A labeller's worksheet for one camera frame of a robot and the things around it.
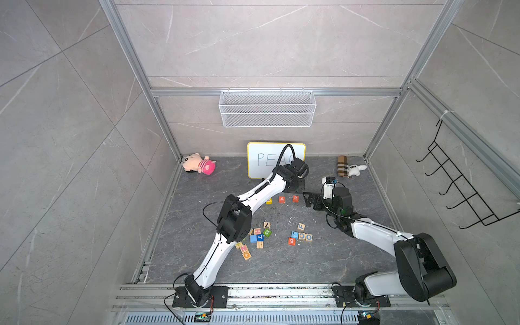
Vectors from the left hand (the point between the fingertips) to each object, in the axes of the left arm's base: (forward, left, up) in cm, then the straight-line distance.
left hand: (302, 185), depth 93 cm
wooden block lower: (-24, +21, -10) cm, 33 cm away
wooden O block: (-21, -1, -10) cm, 23 cm away
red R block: (-1, +2, -10) cm, 10 cm away
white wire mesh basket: (+35, +15, +19) cm, 42 cm away
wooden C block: (-21, +2, -10) cm, 23 cm away
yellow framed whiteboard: (+17, +18, +3) cm, 25 cm away
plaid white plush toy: (+16, -27, -9) cm, 33 cm away
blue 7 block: (-21, +21, -10) cm, 31 cm away
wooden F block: (-16, +2, -10) cm, 19 cm away
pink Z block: (-25, +27, -9) cm, 39 cm away
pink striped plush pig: (+20, +55, -3) cm, 59 cm away
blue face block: (-20, +5, -10) cm, 23 cm away
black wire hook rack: (-28, -48, +21) cm, 60 cm away
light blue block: (-21, +24, -10) cm, 33 cm away
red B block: (-23, +7, -9) cm, 26 cm away
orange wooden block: (-28, +26, -9) cm, 40 cm away
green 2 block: (-19, +17, -10) cm, 27 cm away
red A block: (-1, +9, -10) cm, 14 cm away
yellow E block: (-3, +15, -9) cm, 18 cm away
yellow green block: (-24, +30, -10) cm, 39 cm away
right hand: (-5, -4, +1) cm, 6 cm away
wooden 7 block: (-15, +18, -9) cm, 25 cm away
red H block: (-17, +22, -10) cm, 30 cm away
